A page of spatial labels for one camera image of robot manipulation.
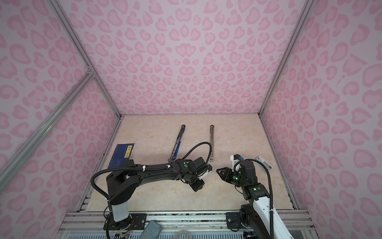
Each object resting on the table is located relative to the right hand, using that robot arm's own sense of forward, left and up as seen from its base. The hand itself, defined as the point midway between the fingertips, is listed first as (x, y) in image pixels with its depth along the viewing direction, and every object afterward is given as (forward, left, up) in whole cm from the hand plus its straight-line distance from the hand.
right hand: (218, 171), depth 78 cm
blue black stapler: (+23, +25, -10) cm, 35 cm away
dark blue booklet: (+14, +61, -11) cm, 63 cm away
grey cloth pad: (-26, +31, -8) cm, 41 cm away
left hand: (-5, +8, -8) cm, 13 cm away
